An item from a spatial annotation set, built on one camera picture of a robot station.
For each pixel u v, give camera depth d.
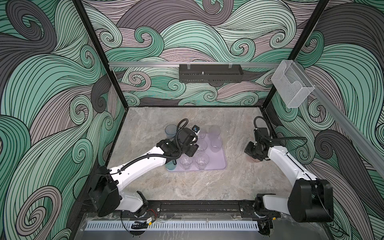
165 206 0.75
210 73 0.96
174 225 0.70
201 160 0.90
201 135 1.00
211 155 0.95
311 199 0.40
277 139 0.61
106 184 0.39
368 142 0.53
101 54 0.88
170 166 0.84
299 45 0.84
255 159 0.76
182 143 0.57
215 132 1.00
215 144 0.96
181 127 0.59
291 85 0.79
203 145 0.95
